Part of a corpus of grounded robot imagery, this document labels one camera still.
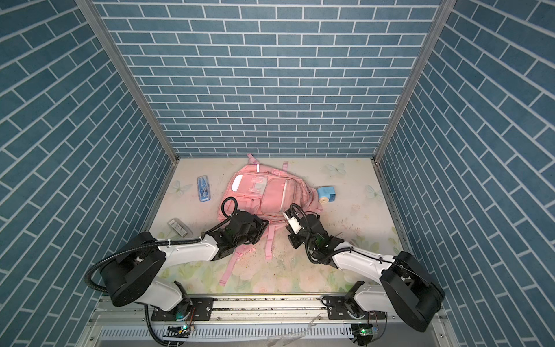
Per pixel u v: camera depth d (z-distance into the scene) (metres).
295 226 0.75
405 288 0.43
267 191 0.99
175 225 0.93
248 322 0.72
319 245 0.65
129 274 0.43
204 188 1.07
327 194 1.00
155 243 0.48
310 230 0.63
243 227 0.68
